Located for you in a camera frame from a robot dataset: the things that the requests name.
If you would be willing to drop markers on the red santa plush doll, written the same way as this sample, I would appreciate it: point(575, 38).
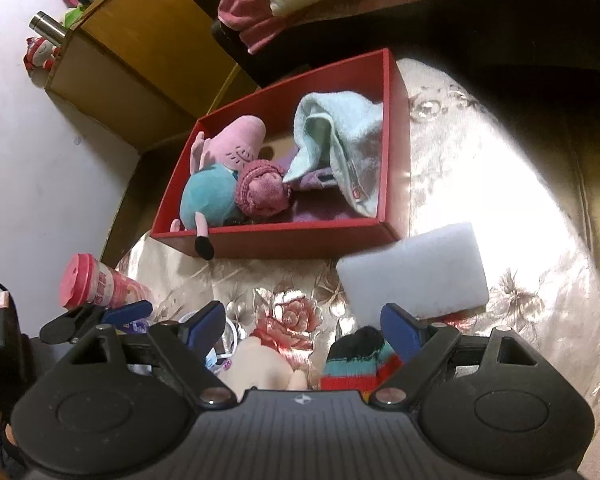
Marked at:
point(40, 52)

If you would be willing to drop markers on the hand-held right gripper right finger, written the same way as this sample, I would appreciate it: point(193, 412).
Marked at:
point(402, 332)

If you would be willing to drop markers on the steel thermos flask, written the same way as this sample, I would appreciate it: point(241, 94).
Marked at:
point(47, 25)

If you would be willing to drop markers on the pink knit hat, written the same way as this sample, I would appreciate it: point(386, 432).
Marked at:
point(260, 190)

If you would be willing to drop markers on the striped knit sock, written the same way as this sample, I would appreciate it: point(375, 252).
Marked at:
point(350, 365)

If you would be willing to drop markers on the purple towel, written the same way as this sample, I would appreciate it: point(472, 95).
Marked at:
point(320, 212)

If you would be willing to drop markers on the light blue towel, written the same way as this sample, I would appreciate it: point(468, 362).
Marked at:
point(330, 120)

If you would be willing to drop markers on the bed with colourful quilt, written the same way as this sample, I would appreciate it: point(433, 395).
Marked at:
point(480, 20)

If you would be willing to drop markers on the green toy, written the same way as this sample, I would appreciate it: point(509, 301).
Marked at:
point(72, 16)

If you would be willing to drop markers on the pink pig plush toy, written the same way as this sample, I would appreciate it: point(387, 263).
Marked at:
point(210, 200)

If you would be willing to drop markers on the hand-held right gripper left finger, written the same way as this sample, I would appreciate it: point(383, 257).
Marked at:
point(207, 324)

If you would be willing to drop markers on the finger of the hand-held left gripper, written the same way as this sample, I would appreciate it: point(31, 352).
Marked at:
point(127, 312)

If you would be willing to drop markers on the beige plush toy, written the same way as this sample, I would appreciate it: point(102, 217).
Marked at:
point(260, 365)

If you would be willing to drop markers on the white sponge block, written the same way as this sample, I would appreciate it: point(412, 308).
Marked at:
point(410, 270)

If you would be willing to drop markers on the red cardboard box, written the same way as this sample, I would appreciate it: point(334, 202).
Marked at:
point(280, 245)

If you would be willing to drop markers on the pink-lid plastic jar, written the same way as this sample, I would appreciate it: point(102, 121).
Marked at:
point(80, 280)

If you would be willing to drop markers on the wooden desk cabinet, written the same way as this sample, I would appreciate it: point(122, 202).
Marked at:
point(145, 50)

